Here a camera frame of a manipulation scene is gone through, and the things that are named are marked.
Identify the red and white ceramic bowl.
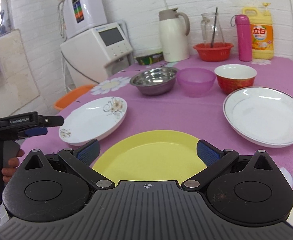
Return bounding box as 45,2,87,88
214,64,257,94

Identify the white water dispenser with screen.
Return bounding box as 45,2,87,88
61,21,134,87

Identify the pink floral tablecloth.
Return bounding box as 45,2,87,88
18,54,293,231

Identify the clear glass pitcher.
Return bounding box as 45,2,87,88
201,12,225,44

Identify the white silver-rimmed deep plate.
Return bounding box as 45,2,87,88
223,87,293,148

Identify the white purple water purifier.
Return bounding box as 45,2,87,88
62,0,107,38

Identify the yellow plastic plate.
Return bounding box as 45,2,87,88
92,130,207,184

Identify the stainless steel bowl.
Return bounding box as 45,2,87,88
130,67,179,96

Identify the yellow detergent bottle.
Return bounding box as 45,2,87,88
242,3,274,60

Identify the white floral ceramic plate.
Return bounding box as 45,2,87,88
59,96,127,146

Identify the person's left hand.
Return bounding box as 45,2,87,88
2,149,24,183

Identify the orange plastic stool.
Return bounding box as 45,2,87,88
53,85,95,111

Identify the dark stirring stick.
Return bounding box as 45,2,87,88
211,7,218,48

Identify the pink thermos bottle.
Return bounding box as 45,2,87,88
230,14,252,62

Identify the red plastic basket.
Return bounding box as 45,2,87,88
193,42,233,62

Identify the white thermos jug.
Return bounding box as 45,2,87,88
159,8,191,62

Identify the purple plastic bowl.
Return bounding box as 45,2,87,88
176,67,216,97

